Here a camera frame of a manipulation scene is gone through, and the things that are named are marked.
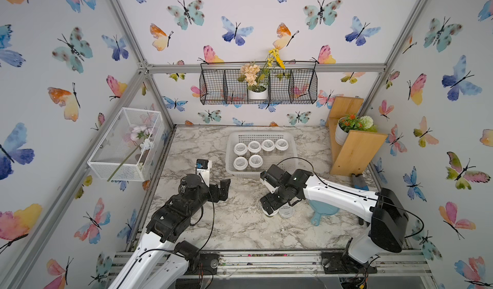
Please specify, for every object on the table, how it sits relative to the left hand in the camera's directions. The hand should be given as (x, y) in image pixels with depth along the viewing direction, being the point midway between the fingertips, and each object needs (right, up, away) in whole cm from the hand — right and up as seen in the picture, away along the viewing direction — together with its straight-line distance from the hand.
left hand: (220, 177), depth 72 cm
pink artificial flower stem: (-31, +16, +3) cm, 35 cm away
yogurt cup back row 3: (+20, +12, +29) cm, 37 cm away
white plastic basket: (+10, +8, +31) cm, 33 cm away
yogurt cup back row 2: (+13, +11, +29) cm, 34 cm away
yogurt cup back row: (+5, +10, +28) cm, 30 cm away
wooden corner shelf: (+59, +9, +13) cm, 61 cm away
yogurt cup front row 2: (+13, +4, +23) cm, 27 cm away
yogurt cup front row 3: (+20, -12, -1) cm, 24 cm away
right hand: (+20, -11, +8) cm, 24 cm away
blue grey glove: (+64, -6, +22) cm, 67 cm away
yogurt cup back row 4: (+27, +12, +30) cm, 42 cm away
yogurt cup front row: (+6, +3, +22) cm, 23 cm away
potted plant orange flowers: (+58, +23, +16) cm, 64 cm away
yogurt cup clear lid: (+26, -15, +9) cm, 32 cm away
